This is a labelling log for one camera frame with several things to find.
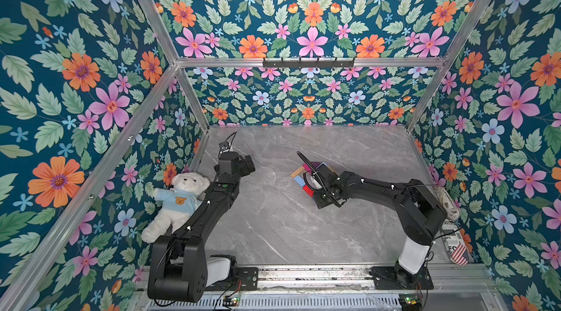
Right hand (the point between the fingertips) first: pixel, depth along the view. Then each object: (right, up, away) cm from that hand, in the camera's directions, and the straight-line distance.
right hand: (319, 199), depth 91 cm
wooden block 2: (+7, +12, +11) cm, 18 cm away
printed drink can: (+49, -13, -13) cm, 52 cm away
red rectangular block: (-4, +3, +3) cm, 6 cm away
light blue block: (+3, +15, +13) cm, 20 cm away
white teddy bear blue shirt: (-56, +1, -7) cm, 57 cm away
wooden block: (-10, +11, +9) cm, 17 cm away
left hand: (-32, +18, -4) cm, 37 cm away
